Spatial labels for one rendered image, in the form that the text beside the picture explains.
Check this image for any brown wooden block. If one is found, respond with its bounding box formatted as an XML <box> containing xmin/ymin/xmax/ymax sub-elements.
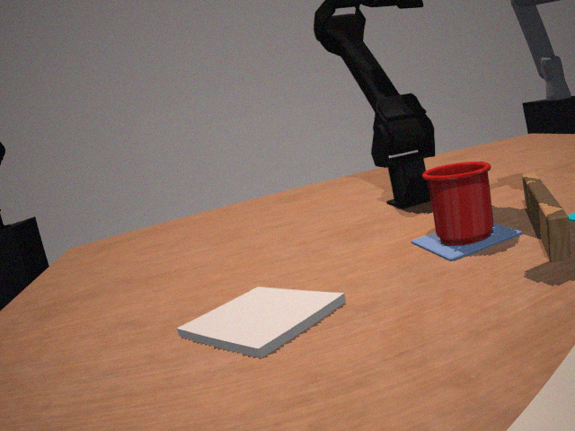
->
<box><xmin>521</xmin><ymin>172</ymin><xmax>571</xmax><ymax>263</ymax></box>

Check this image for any dark red plastic cup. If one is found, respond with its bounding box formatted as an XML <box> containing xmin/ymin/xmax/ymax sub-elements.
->
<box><xmin>421</xmin><ymin>162</ymin><xmax>493</xmax><ymax>245</ymax></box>

